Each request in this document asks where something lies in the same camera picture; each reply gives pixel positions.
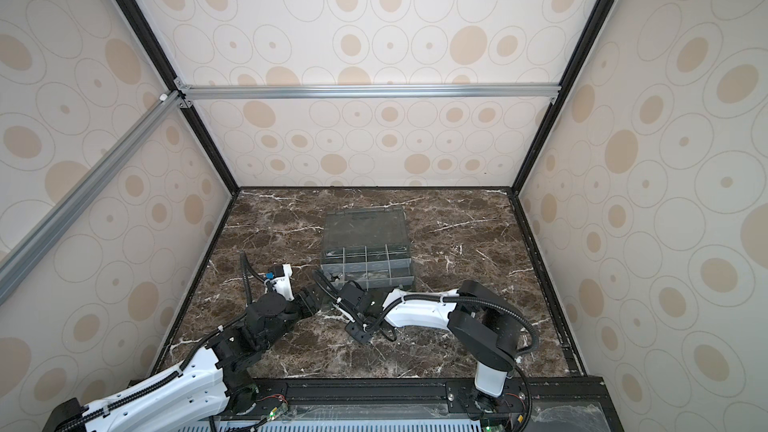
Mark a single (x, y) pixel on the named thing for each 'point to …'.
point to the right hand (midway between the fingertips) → (360, 325)
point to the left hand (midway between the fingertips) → (331, 285)
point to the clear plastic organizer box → (368, 246)
